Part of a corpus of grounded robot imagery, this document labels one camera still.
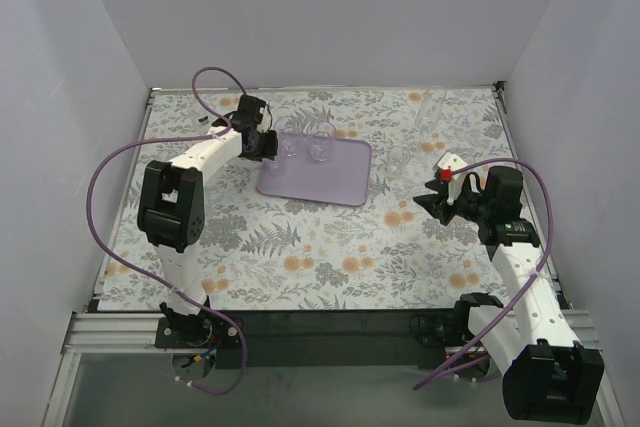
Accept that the faceted clear tumbler glass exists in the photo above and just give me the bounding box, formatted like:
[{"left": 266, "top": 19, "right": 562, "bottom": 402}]
[{"left": 274, "top": 116, "right": 302, "bottom": 157}]

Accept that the small clear glass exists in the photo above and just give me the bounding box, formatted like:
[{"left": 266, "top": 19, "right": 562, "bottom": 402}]
[{"left": 262, "top": 155, "right": 286, "bottom": 176}]

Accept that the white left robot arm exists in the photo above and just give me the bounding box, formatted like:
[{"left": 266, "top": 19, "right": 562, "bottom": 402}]
[{"left": 137, "top": 94, "right": 278, "bottom": 317}]

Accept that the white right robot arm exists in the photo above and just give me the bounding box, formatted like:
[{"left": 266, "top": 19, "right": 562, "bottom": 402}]
[{"left": 414, "top": 155, "right": 604, "bottom": 425}]

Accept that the clear glass near tray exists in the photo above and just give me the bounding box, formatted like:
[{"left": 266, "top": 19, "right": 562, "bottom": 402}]
[{"left": 385, "top": 146, "right": 411, "bottom": 177}]

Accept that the lilac rectangular plastic tray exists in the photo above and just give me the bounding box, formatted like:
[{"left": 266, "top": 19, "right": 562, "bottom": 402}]
[{"left": 256, "top": 136, "right": 373, "bottom": 207}]

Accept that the clear stemmed glass back left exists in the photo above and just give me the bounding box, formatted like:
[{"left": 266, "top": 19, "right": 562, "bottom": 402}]
[{"left": 192, "top": 114, "right": 211, "bottom": 137}]

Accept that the tall clear glass back right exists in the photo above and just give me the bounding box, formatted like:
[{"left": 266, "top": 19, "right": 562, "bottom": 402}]
[{"left": 414, "top": 86, "right": 447, "bottom": 133}]

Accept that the floral patterned table mat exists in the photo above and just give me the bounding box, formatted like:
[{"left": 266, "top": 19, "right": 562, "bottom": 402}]
[{"left": 97, "top": 89, "right": 562, "bottom": 312}]

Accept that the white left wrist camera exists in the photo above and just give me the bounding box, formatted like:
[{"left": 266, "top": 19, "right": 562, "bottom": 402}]
[{"left": 257, "top": 104, "right": 273, "bottom": 132}]

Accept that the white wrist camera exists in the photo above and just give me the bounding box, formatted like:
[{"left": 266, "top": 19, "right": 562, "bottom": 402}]
[
  {"left": 436, "top": 151, "right": 468, "bottom": 206},
  {"left": 257, "top": 104, "right": 273, "bottom": 132}
]

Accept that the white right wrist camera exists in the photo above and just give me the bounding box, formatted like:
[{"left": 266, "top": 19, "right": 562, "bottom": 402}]
[{"left": 436, "top": 151, "right": 468, "bottom": 206}]

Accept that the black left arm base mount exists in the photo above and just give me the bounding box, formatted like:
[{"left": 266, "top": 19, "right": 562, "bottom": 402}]
[{"left": 154, "top": 315, "right": 241, "bottom": 350}]

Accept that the aluminium table frame rail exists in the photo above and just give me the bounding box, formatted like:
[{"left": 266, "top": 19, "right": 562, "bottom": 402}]
[{"left": 39, "top": 311, "right": 161, "bottom": 427}]

